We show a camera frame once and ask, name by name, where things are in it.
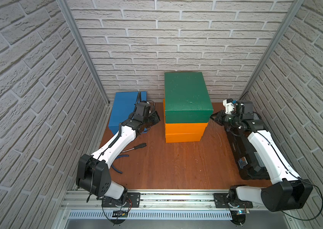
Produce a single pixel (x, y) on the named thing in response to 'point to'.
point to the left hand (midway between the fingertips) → (163, 114)
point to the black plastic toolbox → (250, 163)
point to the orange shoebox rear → (179, 135)
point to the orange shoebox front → (188, 125)
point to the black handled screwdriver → (138, 146)
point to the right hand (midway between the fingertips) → (211, 115)
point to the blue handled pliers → (123, 155)
